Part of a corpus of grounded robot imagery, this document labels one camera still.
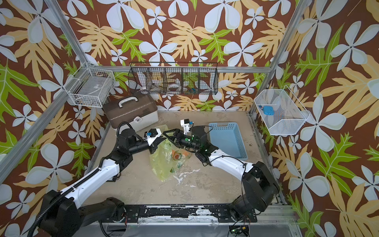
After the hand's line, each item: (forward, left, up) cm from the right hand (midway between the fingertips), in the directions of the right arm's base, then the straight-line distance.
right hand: (164, 136), depth 72 cm
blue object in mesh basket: (+20, -60, -2) cm, 63 cm away
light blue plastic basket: (+18, -40, -27) cm, 52 cm away
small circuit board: (-36, -37, -33) cm, 61 cm away
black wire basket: (+45, -2, +4) cm, 46 cm away
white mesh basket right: (+18, -66, -1) cm, 68 cm away
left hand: (+3, 0, -2) cm, 4 cm away
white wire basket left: (+30, +46, +8) cm, 56 cm away
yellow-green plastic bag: (-5, 0, -15) cm, 16 cm away
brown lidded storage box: (+27, +21, -8) cm, 35 cm away
